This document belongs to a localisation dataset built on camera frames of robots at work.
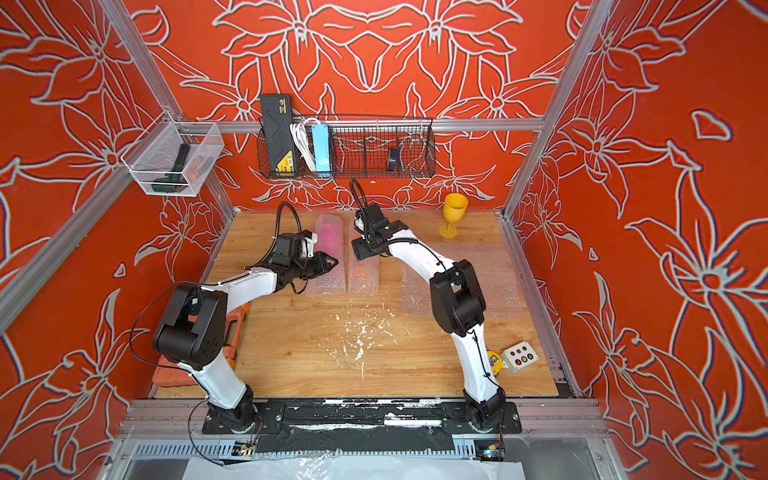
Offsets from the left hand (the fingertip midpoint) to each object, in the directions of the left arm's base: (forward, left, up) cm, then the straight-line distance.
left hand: (336, 260), depth 93 cm
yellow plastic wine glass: (+22, -39, +6) cm, 45 cm away
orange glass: (-4, -9, -1) cm, 10 cm away
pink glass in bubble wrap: (+11, +4, -1) cm, 12 cm away
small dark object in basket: (+25, -17, +22) cm, 37 cm away
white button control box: (-24, -54, -6) cm, 60 cm away
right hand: (+5, -6, +2) cm, 8 cm away
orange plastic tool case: (-36, +39, -5) cm, 53 cm away
